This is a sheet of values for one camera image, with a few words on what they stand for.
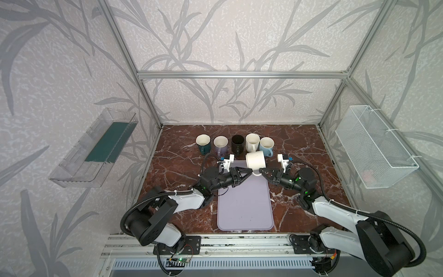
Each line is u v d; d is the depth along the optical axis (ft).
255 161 2.46
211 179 2.07
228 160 2.50
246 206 2.76
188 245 2.37
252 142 3.26
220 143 3.45
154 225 1.40
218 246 2.46
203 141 3.34
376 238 1.36
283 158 2.47
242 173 2.42
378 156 2.07
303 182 2.07
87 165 2.09
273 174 2.35
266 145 3.32
